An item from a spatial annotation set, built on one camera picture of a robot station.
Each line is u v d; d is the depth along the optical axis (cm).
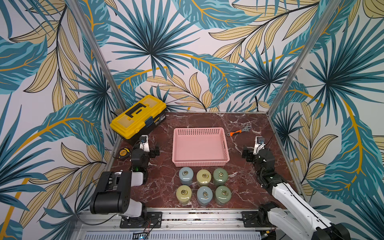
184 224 73
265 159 60
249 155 74
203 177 78
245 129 110
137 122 90
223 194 73
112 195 44
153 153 82
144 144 77
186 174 80
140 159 68
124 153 93
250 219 72
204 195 73
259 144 69
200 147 98
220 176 78
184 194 73
